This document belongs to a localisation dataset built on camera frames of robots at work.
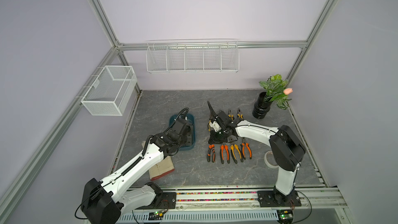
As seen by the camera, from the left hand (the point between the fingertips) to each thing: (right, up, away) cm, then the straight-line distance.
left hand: (188, 136), depth 79 cm
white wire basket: (-44, +22, +4) cm, 49 cm away
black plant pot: (+45, +15, +18) cm, 51 cm away
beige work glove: (-14, -18, +5) cm, 24 cm away
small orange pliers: (+12, -7, +8) cm, 16 cm away
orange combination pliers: (+18, -11, +8) cm, 23 cm away
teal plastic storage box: (-1, +8, +20) cm, 22 cm away
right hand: (+11, -5, +10) cm, 16 cm away
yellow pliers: (+33, +9, +26) cm, 43 cm away
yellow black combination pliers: (+26, +9, +25) cm, 38 cm away
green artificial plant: (+50, +27, +12) cm, 59 cm away
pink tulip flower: (+53, +23, +2) cm, 58 cm away
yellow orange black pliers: (+25, -12, +8) cm, 28 cm away
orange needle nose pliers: (+31, -8, +11) cm, 34 cm away
